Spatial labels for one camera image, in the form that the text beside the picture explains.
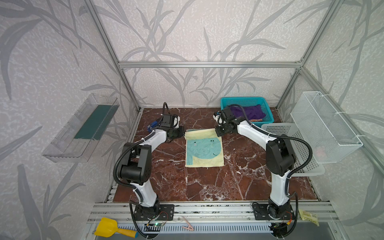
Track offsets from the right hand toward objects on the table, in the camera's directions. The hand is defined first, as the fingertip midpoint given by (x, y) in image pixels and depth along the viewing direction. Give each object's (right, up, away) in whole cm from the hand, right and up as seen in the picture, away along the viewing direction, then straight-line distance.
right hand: (218, 125), depth 97 cm
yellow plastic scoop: (-56, -48, -26) cm, 78 cm away
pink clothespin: (-16, -47, -27) cm, 57 cm away
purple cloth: (+27, +10, +15) cm, 33 cm away
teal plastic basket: (+25, +18, +19) cm, 36 cm away
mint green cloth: (-9, -15, 0) cm, 18 cm away
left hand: (-21, -1, -1) cm, 21 cm away
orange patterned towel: (+32, +3, +14) cm, 35 cm away
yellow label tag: (+40, -43, -25) cm, 64 cm away
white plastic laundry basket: (+51, -16, -5) cm, 54 cm away
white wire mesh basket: (+43, -5, -35) cm, 55 cm away
